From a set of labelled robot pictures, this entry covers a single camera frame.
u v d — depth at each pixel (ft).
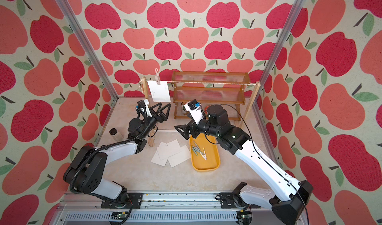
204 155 2.90
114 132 2.95
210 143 1.98
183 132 1.89
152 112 2.58
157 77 2.11
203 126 1.82
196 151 2.98
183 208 2.40
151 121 2.36
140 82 3.67
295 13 2.49
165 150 3.06
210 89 3.97
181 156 2.98
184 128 1.80
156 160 2.92
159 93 2.40
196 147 3.03
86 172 1.46
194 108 1.77
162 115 2.34
